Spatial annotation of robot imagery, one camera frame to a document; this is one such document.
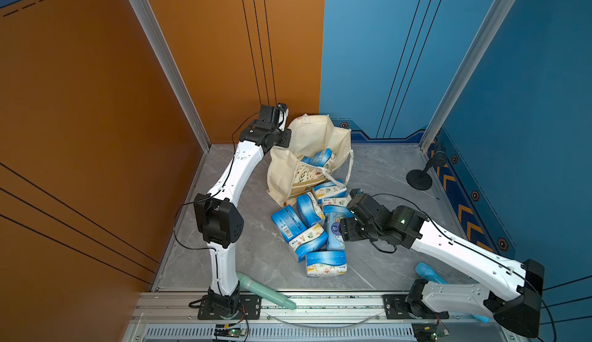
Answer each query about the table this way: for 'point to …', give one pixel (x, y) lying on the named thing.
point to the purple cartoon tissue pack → (334, 213)
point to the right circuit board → (428, 332)
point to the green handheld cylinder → (257, 287)
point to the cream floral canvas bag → (287, 179)
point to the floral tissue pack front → (322, 263)
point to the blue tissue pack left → (289, 224)
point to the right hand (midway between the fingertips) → (346, 228)
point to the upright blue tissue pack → (308, 210)
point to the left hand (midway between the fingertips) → (286, 130)
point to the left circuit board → (230, 330)
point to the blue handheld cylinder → (428, 274)
